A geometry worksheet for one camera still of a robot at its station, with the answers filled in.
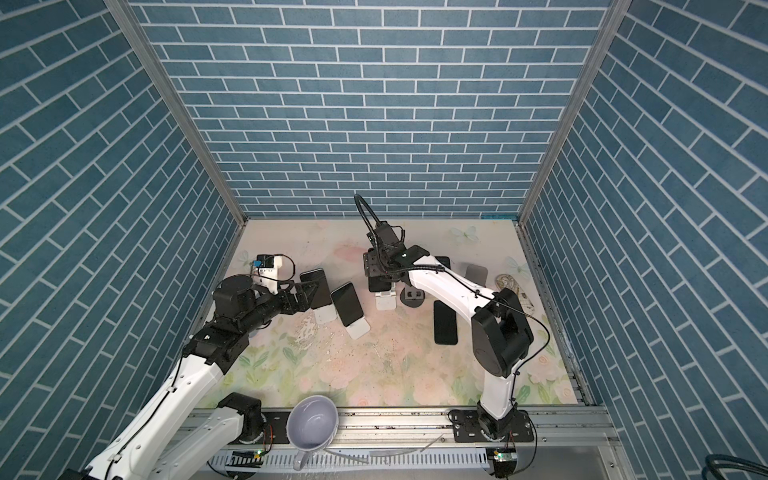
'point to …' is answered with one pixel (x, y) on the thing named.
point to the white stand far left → (325, 314)
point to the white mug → (311, 423)
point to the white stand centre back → (386, 300)
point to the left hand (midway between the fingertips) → (308, 283)
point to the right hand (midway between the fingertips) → (373, 257)
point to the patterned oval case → (506, 281)
